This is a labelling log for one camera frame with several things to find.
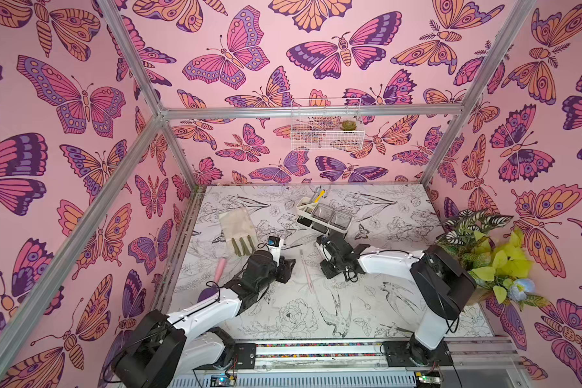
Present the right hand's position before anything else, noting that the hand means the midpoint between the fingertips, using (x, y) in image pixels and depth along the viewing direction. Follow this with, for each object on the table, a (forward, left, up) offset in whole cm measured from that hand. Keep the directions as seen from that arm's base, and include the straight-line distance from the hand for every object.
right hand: (326, 264), depth 93 cm
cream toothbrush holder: (+20, +2, +3) cm, 21 cm away
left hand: (-3, +13, +10) cm, 16 cm away
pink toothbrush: (-3, +7, 0) cm, 8 cm away
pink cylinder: (-4, +41, +1) cm, 41 cm away
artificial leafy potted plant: (-11, -46, +22) cm, 52 cm away
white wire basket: (+43, 0, +34) cm, 55 cm away
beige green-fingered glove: (+13, +36, +1) cm, 38 cm away
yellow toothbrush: (+36, +1, 0) cm, 36 cm away
